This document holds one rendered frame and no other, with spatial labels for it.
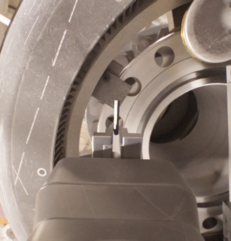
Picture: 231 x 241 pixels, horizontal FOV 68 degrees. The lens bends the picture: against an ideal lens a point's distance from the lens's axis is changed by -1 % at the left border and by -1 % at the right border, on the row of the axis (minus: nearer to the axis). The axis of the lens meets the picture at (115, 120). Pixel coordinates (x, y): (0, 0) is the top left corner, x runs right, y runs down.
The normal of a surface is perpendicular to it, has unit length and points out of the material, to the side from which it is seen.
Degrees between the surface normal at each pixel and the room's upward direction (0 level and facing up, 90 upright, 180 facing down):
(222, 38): 90
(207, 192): 53
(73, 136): 139
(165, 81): 90
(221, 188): 36
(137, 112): 90
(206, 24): 90
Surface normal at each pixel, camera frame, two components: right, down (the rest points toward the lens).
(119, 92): 0.00, 0.25
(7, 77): -0.25, 0.13
